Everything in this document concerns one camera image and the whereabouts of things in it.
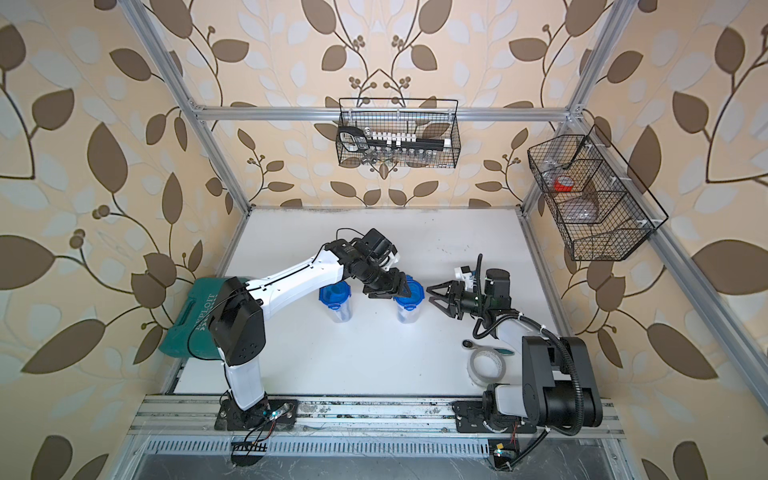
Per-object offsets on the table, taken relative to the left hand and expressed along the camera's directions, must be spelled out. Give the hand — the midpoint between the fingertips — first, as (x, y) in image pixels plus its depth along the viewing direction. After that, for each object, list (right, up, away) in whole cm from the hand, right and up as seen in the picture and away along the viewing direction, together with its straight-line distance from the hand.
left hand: (400, 290), depth 81 cm
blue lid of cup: (+5, -1, 0) cm, 5 cm away
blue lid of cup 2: (-18, -1, 0) cm, 18 cm away
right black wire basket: (+50, +22, -7) cm, 55 cm away
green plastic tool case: (-60, -14, +3) cm, 61 cm away
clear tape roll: (+24, -22, +2) cm, 32 cm away
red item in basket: (+45, +29, 0) cm, 53 cm away
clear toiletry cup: (-17, -8, +6) cm, 20 cm away
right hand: (+8, -2, +2) cm, 8 cm away
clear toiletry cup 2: (+2, -9, +6) cm, 11 cm away
